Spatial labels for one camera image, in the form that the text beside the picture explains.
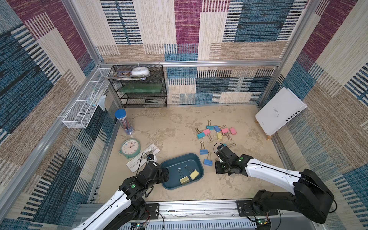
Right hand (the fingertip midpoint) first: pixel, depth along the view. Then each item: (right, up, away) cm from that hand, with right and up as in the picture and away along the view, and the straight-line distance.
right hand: (216, 166), depth 86 cm
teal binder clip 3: (+9, +10, +12) cm, 18 cm away
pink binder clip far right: (+16, +19, +19) cm, 32 cm away
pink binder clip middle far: (+10, +19, +17) cm, 27 cm away
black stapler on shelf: (-45, +42, +26) cm, 66 cm away
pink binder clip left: (-3, +19, +17) cm, 25 cm away
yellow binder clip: (+6, +16, +15) cm, 23 cm away
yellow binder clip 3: (-13, -4, -2) cm, 14 cm away
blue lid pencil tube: (-67, +31, +25) cm, 78 cm away
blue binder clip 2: (-6, +6, +11) cm, 14 cm away
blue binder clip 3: (-4, +1, +3) cm, 5 cm away
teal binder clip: (0, +22, +22) cm, 32 cm away
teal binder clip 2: (-7, +16, +16) cm, 24 cm away
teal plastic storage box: (-19, -3, +1) cm, 19 cm away
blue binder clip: (+5, +21, +19) cm, 28 cm away
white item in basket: (-63, +37, -8) cm, 73 cm away
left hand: (-30, -2, -5) cm, 30 cm away
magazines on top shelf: (-55, +55, +6) cm, 78 cm away
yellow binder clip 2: (-18, -7, -3) cm, 20 cm away
